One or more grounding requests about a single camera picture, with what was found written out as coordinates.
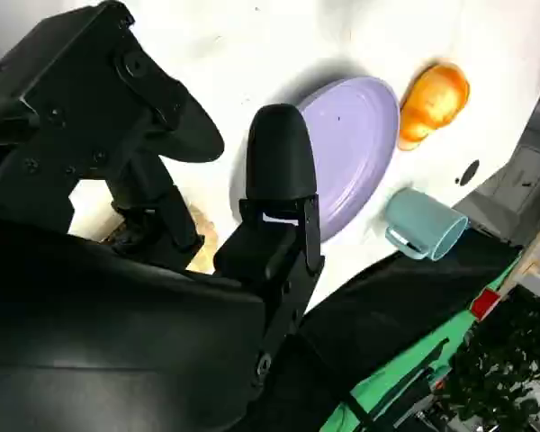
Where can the red block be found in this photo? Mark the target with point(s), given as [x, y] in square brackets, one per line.
[485, 304]

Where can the lilac plate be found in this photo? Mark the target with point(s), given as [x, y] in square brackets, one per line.
[355, 148]

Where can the wooden slat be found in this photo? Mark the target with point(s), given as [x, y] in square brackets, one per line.
[533, 258]

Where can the orange and white toy bread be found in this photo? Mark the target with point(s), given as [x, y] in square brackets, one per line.
[436, 101]

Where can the pale green mug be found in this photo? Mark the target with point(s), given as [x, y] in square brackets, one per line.
[420, 220]

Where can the beige towel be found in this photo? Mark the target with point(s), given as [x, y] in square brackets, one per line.
[205, 230]

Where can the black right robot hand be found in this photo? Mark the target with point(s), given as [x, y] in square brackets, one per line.
[117, 324]

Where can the dark green plant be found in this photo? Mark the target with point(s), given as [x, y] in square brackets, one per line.
[499, 360]

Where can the grey cabinet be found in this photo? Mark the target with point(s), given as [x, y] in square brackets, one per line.
[526, 175]

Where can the black backdrop cloth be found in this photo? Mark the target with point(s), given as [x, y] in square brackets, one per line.
[387, 297]

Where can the black round table grommet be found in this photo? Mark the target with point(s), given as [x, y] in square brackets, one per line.
[470, 171]

